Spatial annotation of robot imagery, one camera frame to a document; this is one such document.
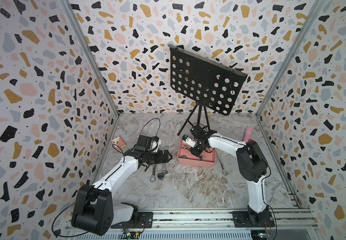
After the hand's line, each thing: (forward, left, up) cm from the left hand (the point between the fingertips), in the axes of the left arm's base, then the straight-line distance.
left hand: (167, 157), depth 84 cm
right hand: (+9, -16, -9) cm, 20 cm away
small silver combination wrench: (-4, -34, -11) cm, 36 cm away
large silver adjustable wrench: (-3, +3, -11) cm, 12 cm away
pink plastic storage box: (+6, -11, -10) cm, 16 cm away
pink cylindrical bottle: (+23, -55, -9) cm, 61 cm away
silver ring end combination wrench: (-8, +9, -12) cm, 16 cm away
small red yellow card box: (+17, +35, -10) cm, 40 cm away
